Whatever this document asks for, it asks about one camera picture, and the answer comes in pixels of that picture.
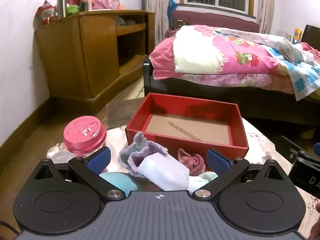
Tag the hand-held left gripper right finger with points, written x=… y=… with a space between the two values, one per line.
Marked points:
x=218 y=161

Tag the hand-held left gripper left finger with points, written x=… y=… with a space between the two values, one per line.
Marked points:
x=98 y=160

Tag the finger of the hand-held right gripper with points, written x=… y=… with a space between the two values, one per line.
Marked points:
x=291 y=146

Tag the dark pink knit cloth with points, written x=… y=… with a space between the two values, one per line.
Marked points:
x=192 y=162

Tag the pale mint cloth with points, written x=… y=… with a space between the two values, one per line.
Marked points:
x=197 y=182

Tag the teal cloth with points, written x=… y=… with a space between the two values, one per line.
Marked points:
x=122 y=181

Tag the purple knit cloth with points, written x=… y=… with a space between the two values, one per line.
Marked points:
x=140 y=142

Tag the white cloth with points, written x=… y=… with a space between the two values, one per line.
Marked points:
x=162 y=170

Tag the red cardboard box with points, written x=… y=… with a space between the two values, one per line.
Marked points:
x=185 y=110

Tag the pink lid clear jar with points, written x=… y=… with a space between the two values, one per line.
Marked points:
x=83 y=135

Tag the floral tablecloth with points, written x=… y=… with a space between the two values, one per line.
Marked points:
x=260 y=142

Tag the pink cartoon quilt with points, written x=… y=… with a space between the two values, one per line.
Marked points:
x=225 y=55

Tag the wooden cabinet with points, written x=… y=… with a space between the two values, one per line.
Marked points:
x=75 y=55

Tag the dark wooden headboard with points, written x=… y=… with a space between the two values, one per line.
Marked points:
x=311 y=33

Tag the grey cloth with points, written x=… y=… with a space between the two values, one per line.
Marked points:
x=122 y=21

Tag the beige curtain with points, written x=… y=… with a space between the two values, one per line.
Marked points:
x=266 y=5
x=155 y=7

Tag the green plush toy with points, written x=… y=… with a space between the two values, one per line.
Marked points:
x=72 y=9

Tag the dark cup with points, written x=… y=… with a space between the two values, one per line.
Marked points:
x=83 y=6

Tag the orange toy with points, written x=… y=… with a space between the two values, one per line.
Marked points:
x=121 y=6

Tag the red plush toy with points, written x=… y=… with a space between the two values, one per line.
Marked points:
x=47 y=12

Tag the pink cylinder cup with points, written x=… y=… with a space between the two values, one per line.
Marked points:
x=87 y=1

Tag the steel thermos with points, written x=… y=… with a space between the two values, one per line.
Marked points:
x=61 y=5

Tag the dark bed frame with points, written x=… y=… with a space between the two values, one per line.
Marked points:
x=200 y=90

